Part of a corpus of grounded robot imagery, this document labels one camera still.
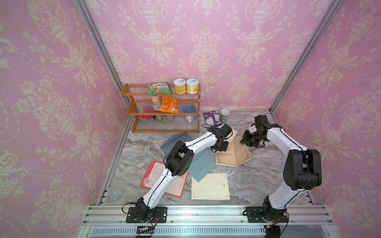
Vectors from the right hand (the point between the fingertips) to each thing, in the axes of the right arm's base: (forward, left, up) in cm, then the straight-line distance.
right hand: (241, 140), depth 92 cm
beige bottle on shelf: (+24, +53, +12) cm, 59 cm away
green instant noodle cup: (+26, +6, -3) cm, 27 cm away
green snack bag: (+23, +51, +24) cm, 61 cm away
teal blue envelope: (-9, +24, -9) cm, 27 cm away
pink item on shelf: (+28, +61, +4) cm, 67 cm away
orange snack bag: (+25, +45, +10) cm, 53 cm away
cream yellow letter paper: (-23, +20, -10) cm, 32 cm away
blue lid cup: (+27, +32, +3) cm, 42 cm away
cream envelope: (-3, +9, +8) cm, 12 cm away
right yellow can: (+24, +29, +25) cm, 45 cm away
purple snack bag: (+25, +14, -5) cm, 29 cm away
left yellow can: (+24, +36, +25) cm, 51 cm away
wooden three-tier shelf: (+25, +53, -8) cm, 59 cm away
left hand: (0, +10, -9) cm, 13 cm away
